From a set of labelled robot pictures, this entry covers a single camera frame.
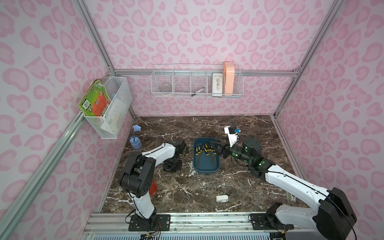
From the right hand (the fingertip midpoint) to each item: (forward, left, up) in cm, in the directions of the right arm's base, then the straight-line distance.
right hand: (212, 142), depth 73 cm
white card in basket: (+38, -4, +6) cm, 39 cm away
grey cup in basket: (+39, +29, +2) cm, 49 cm away
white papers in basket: (+17, +54, +1) cm, 56 cm away
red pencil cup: (-15, +32, -25) cm, 43 cm away
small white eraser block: (-20, -5, -24) cm, 31 cm away
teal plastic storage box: (+4, +3, -26) cm, 27 cm away
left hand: (-3, +22, -25) cm, 34 cm away
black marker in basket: (+40, +7, +1) cm, 40 cm away
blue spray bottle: (+12, +48, -17) cm, 52 cm away
